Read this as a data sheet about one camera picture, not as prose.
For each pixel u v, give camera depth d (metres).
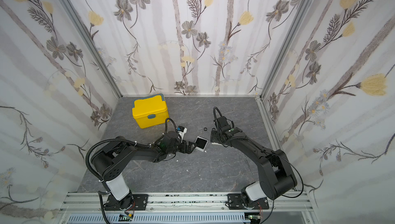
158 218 0.70
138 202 0.74
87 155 0.47
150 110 0.94
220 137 0.67
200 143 0.93
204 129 1.01
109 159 0.49
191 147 0.82
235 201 0.74
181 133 0.84
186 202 0.75
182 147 0.82
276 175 0.43
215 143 0.81
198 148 0.90
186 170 0.84
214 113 0.72
